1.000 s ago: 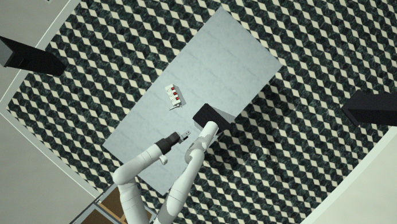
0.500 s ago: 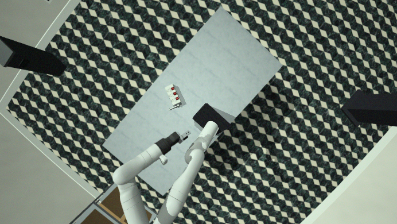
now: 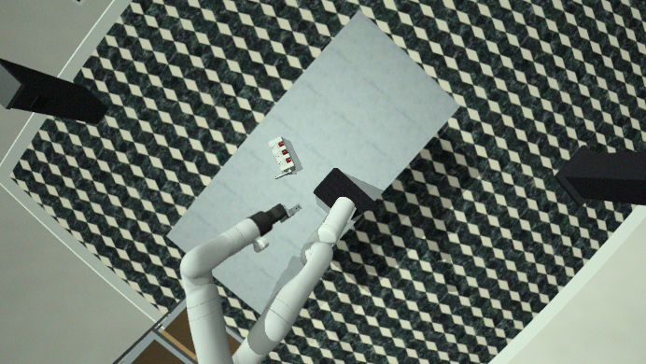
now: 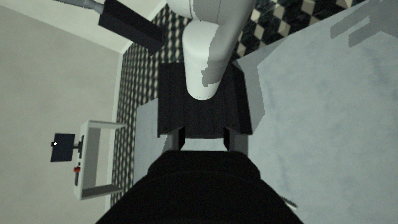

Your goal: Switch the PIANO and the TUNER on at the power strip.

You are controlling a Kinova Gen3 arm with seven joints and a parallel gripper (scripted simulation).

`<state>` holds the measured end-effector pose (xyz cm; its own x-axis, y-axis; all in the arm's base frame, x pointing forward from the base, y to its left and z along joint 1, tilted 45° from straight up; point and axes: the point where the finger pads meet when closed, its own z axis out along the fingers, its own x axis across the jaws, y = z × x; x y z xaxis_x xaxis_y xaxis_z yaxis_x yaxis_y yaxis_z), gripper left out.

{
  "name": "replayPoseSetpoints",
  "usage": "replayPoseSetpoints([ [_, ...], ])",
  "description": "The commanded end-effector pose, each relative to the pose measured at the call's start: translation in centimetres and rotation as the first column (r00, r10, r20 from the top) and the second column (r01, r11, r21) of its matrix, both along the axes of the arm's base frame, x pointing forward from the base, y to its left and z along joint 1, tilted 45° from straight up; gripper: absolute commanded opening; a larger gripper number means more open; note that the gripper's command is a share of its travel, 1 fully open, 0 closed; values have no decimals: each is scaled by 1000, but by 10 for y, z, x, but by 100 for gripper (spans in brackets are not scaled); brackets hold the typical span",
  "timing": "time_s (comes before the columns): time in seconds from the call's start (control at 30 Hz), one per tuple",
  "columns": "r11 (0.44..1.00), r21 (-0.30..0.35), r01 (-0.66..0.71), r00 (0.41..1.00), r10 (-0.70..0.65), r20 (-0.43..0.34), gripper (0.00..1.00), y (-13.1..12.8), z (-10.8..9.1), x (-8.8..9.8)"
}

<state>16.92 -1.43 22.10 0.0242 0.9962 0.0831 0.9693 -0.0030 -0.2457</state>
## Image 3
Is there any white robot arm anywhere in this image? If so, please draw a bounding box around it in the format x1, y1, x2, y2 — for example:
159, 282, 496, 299
180, 197, 357, 364

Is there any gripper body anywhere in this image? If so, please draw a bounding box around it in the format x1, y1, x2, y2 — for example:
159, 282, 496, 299
234, 203, 287, 253

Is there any white power strip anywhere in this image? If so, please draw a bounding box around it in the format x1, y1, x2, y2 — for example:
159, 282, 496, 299
268, 136, 295, 179

